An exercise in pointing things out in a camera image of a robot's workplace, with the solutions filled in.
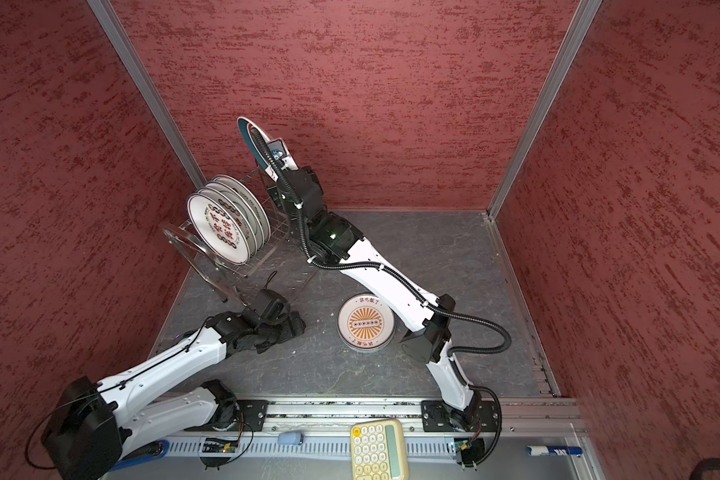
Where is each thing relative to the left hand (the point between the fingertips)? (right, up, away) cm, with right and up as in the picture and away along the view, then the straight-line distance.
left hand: (292, 337), depth 83 cm
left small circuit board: (-16, -24, -10) cm, 30 cm away
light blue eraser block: (+2, -20, -13) cm, 24 cm away
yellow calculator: (+24, -22, -14) cm, 35 cm away
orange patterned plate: (+21, +3, +5) cm, 21 cm away
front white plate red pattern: (-14, +30, -13) cm, 36 cm away
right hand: (+5, +44, -18) cm, 48 cm away
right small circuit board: (+46, -24, -12) cm, 53 cm away
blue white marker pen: (+65, -22, -14) cm, 70 cm away
